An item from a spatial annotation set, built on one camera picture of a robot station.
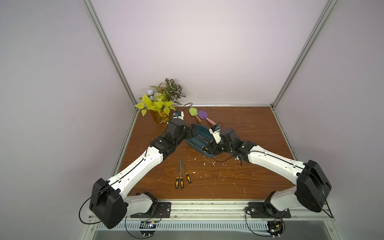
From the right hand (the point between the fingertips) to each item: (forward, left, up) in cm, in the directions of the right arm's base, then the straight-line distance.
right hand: (209, 141), depth 82 cm
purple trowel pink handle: (+33, +4, -14) cm, 36 cm away
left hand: (+4, +9, +9) cm, 14 cm away
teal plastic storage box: (+9, +4, -15) cm, 18 cm away
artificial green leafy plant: (+31, +33, +5) cm, 45 cm away
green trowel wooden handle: (+37, +12, -15) cm, 41 cm away
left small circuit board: (-39, +31, -18) cm, 53 cm away
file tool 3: (-14, +13, -15) cm, 24 cm away
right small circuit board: (-37, -31, -17) cm, 51 cm away
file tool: (-16, +18, -14) cm, 28 cm away
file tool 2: (-16, +16, -14) cm, 27 cm away
